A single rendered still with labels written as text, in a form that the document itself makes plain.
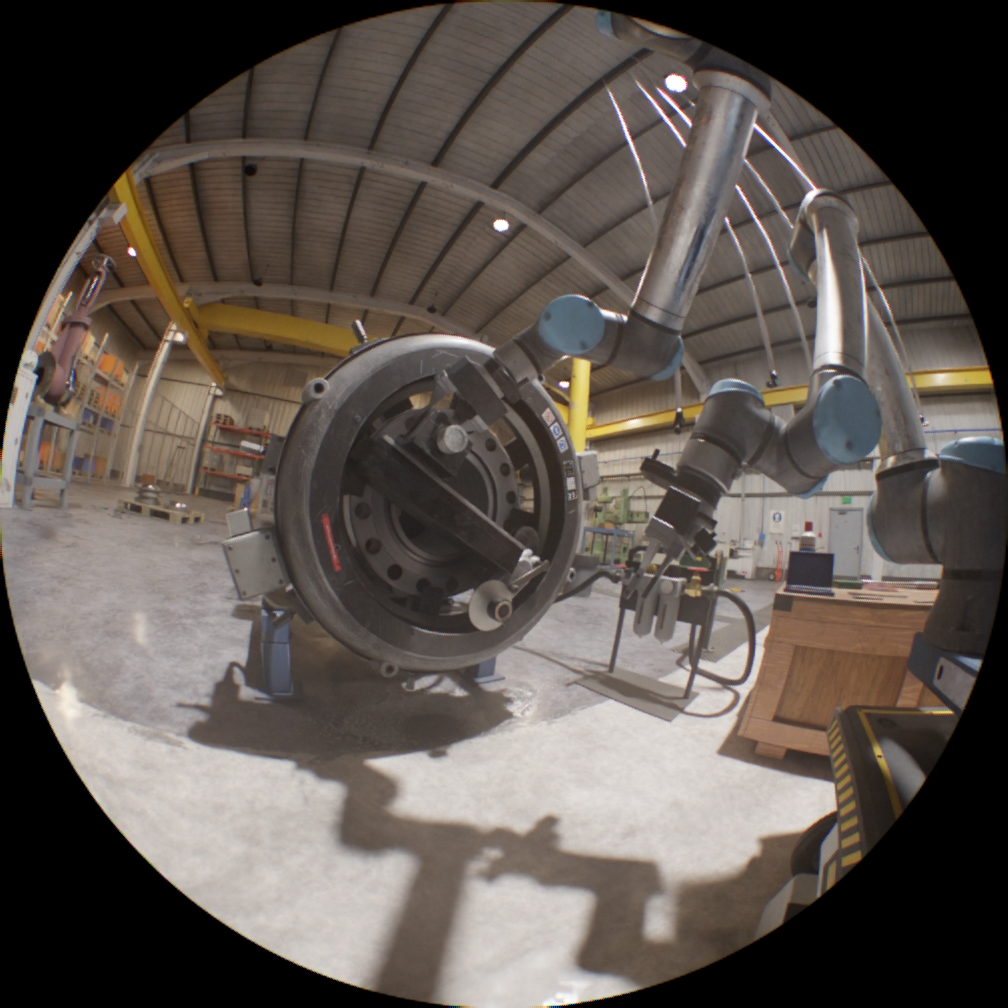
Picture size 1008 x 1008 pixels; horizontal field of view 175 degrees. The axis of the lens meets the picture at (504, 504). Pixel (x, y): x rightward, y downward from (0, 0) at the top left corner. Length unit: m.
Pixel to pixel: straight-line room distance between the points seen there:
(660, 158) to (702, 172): 8.14
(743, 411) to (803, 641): 0.67
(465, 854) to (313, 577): 0.54
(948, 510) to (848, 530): 10.38
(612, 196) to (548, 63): 3.71
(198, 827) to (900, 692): 1.45
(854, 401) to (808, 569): 0.82
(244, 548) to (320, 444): 0.22
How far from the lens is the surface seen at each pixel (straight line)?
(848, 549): 10.92
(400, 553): 0.73
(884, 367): 0.74
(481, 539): 0.65
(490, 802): 0.76
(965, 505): 0.58
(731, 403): 0.51
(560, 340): 0.48
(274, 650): 0.98
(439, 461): 0.54
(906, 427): 0.71
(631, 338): 0.53
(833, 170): 9.62
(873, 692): 1.09
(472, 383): 0.61
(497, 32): 7.81
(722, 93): 0.60
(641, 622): 1.27
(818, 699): 1.07
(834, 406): 0.40
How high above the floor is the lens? 0.55
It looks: 5 degrees up
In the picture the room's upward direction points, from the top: 8 degrees clockwise
